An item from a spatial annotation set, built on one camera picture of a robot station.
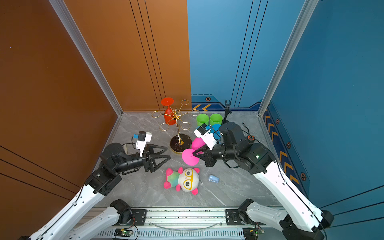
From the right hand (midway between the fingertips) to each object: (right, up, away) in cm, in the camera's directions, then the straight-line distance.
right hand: (193, 153), depth 59 cm
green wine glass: (+14, +16, +41) cm, 46 cm away
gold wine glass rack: (-10, -1, +39) cm, 40 cm away
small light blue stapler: (+11, -20, +25) cm, 34 cm away
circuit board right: (+27, -40, +11) cm, 49 cm away
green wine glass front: (+5, +16, +38) cm, 42 cm away
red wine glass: (-13, +16, +20) cm, 28 cm away
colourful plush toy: (-4, -18, +20) cm, 27 cm away
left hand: (-11, 0, +1) cm, 11 cm away
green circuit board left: (-34, -40, +11) cm, 54 cm away
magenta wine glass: (-2, -1, +1) cm, 3 cm away
